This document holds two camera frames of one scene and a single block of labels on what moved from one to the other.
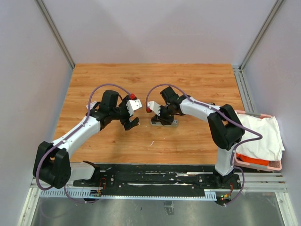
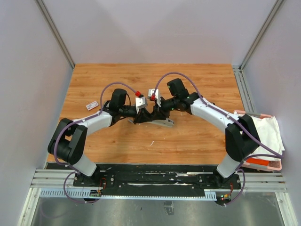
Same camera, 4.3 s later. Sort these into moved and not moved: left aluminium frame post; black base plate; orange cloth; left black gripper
Moved: left black gripper
Not moved: orange cloth; black base plate; left aluminium frame post
